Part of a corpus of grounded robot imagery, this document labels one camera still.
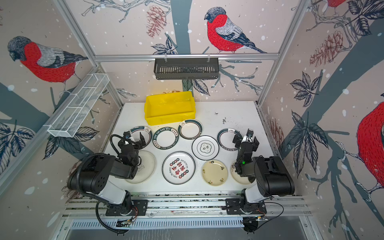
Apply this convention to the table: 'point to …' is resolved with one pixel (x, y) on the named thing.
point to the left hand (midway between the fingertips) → (131, 134)
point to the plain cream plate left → (145, 171)
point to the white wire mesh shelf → (69, 119)
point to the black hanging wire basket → (189, 68)
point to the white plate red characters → (178, 167)
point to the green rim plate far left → (146, 133)
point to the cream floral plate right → (237, 177)
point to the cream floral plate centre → (214, 172)
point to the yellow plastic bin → (169, 107)
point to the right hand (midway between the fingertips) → (246, 135)
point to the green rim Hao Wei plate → (165, 138)
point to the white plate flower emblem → (205, 148)
